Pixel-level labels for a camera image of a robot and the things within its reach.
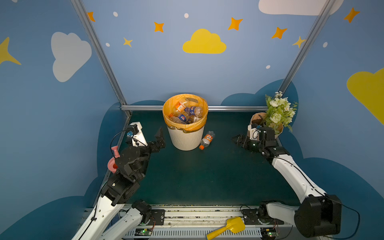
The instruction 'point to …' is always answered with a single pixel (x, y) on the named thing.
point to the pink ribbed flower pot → (258, 117)
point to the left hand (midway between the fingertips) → (153, 129)
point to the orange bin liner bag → (191, 100)
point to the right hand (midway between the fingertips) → (238, 139)
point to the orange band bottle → (180, 106)
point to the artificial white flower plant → (279, 111)
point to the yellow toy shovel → (236, 224)
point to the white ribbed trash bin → (186, 141)
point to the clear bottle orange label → (206, 141)
